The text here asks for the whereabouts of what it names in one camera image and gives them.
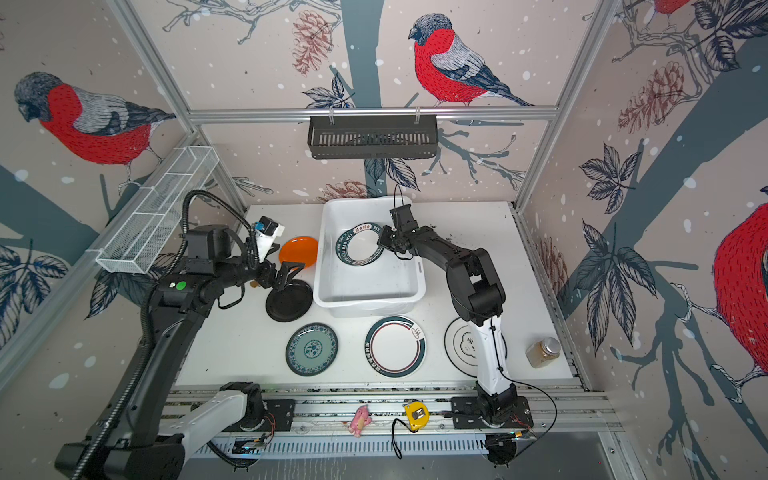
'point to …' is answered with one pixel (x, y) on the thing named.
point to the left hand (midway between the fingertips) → (285, 254)
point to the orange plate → (301, 249)
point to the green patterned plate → (311, 349)
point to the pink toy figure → (360, 420)
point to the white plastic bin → (354, 275)
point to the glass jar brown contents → (540, 353)
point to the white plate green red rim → (395, 346)
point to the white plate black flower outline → (459, 341)
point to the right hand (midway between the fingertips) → (379, 241)
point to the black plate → (290, 302)
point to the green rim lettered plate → (358, 245)
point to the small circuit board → (247, 446)
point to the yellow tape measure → (417, 414)
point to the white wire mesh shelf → (140, 233)
